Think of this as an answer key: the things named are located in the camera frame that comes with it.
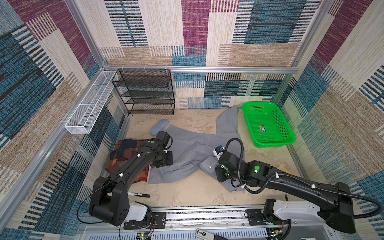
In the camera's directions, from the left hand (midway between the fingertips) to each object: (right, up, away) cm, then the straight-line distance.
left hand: (169, 160), depth 84 cm
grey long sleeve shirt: (+13, +4, +8) cm, 16 cm away
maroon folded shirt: (-18, -11, +1) cm, 21 cm away
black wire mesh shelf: (-22, +44, +27) cm, 56 cm away
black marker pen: (-16, -17, -3) cm, 24 cm away
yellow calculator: (+67, -6, +6) cm, 67 cm away
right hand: (+25, -3, -9) cm, 27 cm away
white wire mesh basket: (-38, +23, -13) cm, 46 cm away
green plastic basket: (+67, +18, +24) cm, 74 cm away
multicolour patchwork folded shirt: (-29, +5, +9) cm, 31 cm away
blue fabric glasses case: (-10, +20, +27) cm, 35 cm away
